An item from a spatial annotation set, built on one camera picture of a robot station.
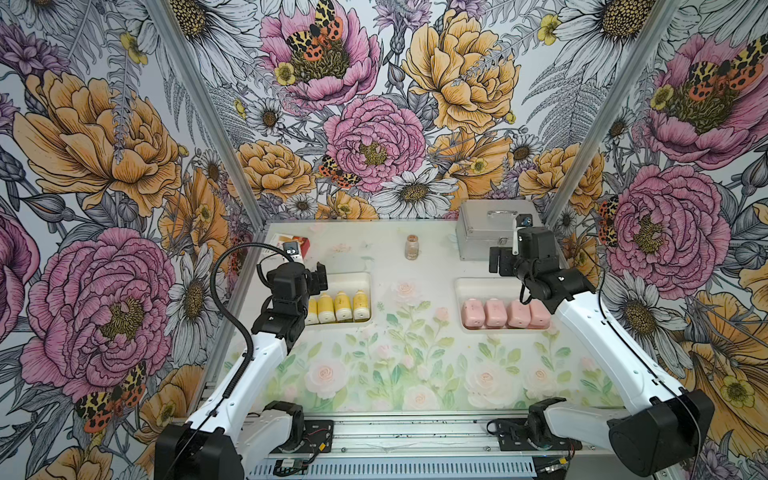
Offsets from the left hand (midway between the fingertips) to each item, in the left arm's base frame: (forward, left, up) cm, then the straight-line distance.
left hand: (301, 273), depth 82 cm
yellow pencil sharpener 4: (-5, -1, -12) cm, 13 cm away
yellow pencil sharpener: (-4, -15, -13) cm, 20 cm away
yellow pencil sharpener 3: (-5, -5, -11) cm, 13 cm away
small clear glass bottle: (+20, -32, -13) cm, 40 cm away
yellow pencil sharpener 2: (-3, -10, -12) cm, 16 cm away
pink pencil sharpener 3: (-7, -61, -12) cm, 62 cm away
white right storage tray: (+9, -57, -23) cm, 62 cm away
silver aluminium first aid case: (+25, -56, -7) cm, 62 cm away
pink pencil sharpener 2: (-6, -54, -12) cm, 56 cm away
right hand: (+1, -55, +5) cm, 55 cm away
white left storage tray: (+12, -10, -23) cm, 28 cm away
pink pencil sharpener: (-6, -48, -13) cm, 50 cm away
